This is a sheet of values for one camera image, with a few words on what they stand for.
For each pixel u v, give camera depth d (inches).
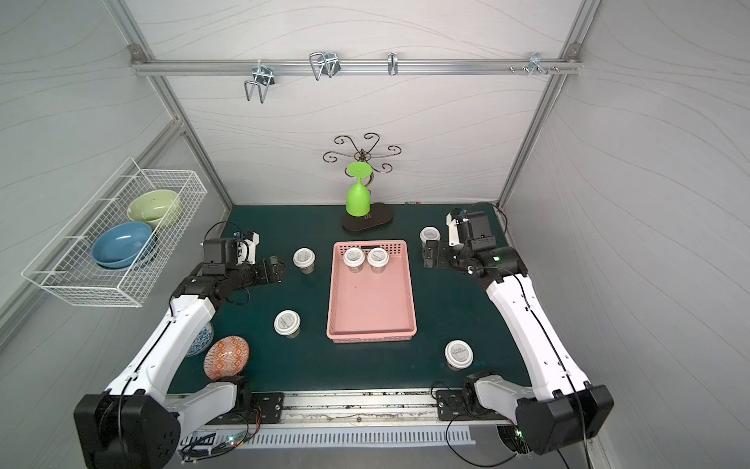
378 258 37.9
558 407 14.6
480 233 21.3
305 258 37.7
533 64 30.3
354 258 37.7
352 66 30.7
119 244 25.2
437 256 25.6
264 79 31.1
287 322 32.2
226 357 31.6
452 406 29.0
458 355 29.9
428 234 40.8
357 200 35.4
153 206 28.8
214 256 23.8
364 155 36.2
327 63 30.0
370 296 37.4
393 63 30.9
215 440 27.7
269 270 28.4
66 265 22.7
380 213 46.8
